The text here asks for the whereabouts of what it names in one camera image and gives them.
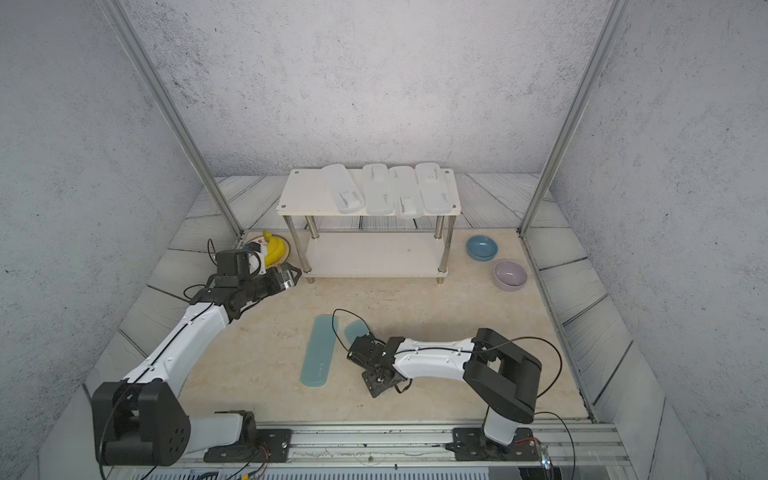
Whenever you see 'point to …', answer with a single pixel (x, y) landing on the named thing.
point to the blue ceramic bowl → (482, 248)
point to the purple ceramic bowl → (509, 275)
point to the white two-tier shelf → (339, 254)
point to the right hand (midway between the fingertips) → (384, 379)
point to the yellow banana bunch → (276, 247)
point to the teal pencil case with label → (355, 329)
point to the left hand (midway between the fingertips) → (293, 274)
